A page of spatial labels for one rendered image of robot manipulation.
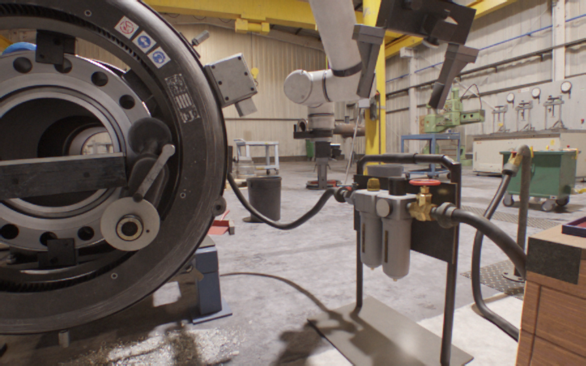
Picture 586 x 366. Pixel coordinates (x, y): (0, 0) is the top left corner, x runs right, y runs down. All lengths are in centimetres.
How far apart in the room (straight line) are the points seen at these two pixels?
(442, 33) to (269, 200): 209
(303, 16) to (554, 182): 1156
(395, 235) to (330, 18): 55
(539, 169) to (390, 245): 259
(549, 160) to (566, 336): 284
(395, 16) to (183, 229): 56
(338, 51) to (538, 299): 57
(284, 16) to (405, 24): 1262
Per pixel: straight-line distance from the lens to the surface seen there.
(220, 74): 73
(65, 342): 93
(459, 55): 53
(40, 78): 83
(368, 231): 88
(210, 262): 108
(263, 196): 239
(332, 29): 69
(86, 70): 82
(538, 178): 330
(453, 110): 1142
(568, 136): 606
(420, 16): 48
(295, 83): 80
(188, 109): 67
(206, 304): 114
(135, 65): 74
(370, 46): 47
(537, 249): 46
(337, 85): 77
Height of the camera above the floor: 58
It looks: 6 degrees down
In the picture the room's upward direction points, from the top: 2 degrees counter-clockwise
